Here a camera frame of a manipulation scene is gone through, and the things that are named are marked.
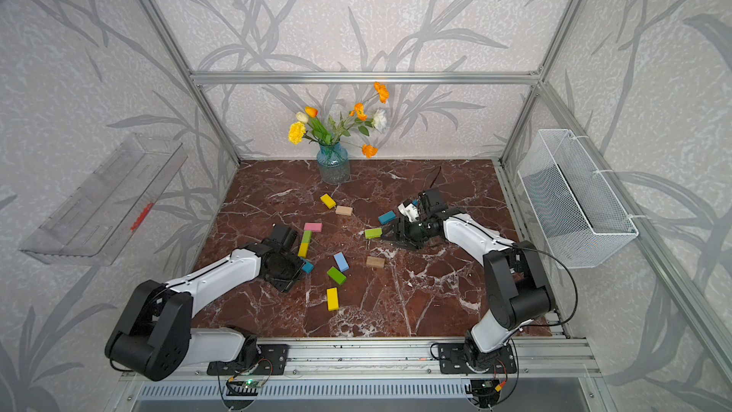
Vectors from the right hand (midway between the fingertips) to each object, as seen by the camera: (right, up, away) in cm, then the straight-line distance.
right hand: (387, 238), depth 85 cm
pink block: (-26, +1, +14) cm, 30 cm away
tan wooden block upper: (-16, +7, +20) cm, 27 cm away
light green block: (-5, -1, +15) cm, 15 cm away
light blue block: (-15, -9, +6) cm, 18 cm away
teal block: (0, +4, +17) cm, 18 cm away
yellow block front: (-16, -18, -2) cm, 24 cm away
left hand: (-25, -11, +2) cm, 27 cm away
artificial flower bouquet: (-20, +35, +14) cm, 42 cm away
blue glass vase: (-20, +24, +20) cm, 37 cm away
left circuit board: (-36, -36, -13) cm, 53 cm away
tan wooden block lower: (-4, -9, +6) cm, 11 cm away
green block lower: (-16, -12, +3) cm, 20 cm away
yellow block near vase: (-23, +10, +22) cm, 33 cm away
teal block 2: (-25, -10, +3) cm, 27 cm away
